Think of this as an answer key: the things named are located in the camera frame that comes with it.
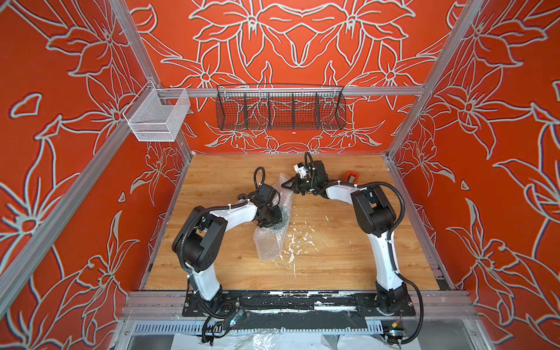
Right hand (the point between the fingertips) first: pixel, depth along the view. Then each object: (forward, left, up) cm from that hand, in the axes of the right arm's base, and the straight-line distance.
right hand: (283, 182), depth 97 cm
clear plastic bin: (+20, +56, +23) cm, 64 cm away
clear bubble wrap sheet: (-26, +5, -7) cm, 27 cm away
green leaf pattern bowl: (-18, -1, -4) cm, 19 cm away
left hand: (-15, 0, -7) cm, 17 cm away
